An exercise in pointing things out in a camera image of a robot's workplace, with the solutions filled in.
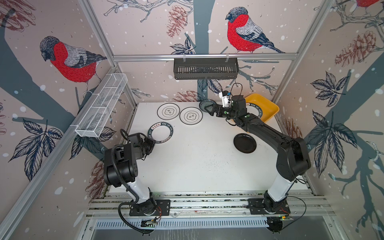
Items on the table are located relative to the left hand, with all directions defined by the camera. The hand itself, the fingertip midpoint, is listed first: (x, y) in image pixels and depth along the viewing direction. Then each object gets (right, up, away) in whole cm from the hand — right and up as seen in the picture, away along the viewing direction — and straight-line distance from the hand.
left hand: (155, 139), depth 97 cm
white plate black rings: (+23, +16, +17) cm, 33 cm away
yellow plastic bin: (+84, +21, +17) cm, 89 cm away
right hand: (+34, +19, -12) cm, 41 cm away
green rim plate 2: (+2, +4, +7) cm, 9 cm away
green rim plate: (+73, +21, +18) cm, 78 cm away
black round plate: (+59, -2, -1) cm, 60 cm away
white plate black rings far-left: (+5, +20, +21) cm, 29 cm away
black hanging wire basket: (+35, +50, +8) cm, 61 cm away
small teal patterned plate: (+35, +26, +25) cm, 51 cm away
